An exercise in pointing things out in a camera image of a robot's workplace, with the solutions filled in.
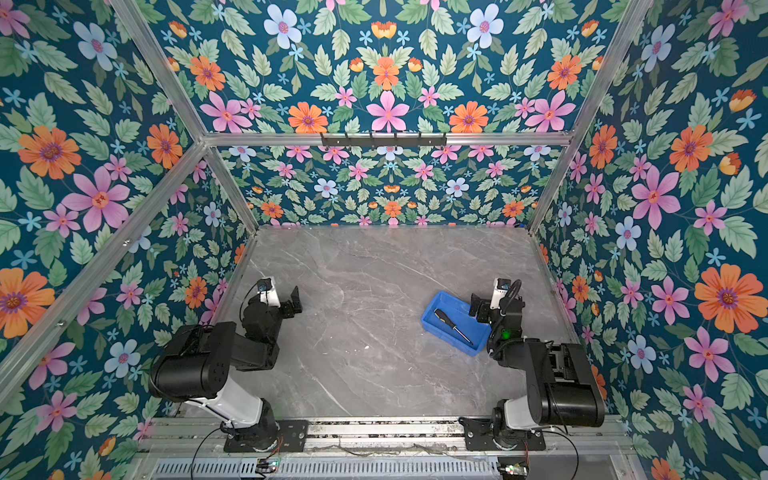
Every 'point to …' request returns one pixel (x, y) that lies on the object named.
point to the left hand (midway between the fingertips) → (281, 281)
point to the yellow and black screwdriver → (442, 316)
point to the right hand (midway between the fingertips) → (489, 294)
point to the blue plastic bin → (458, 312)
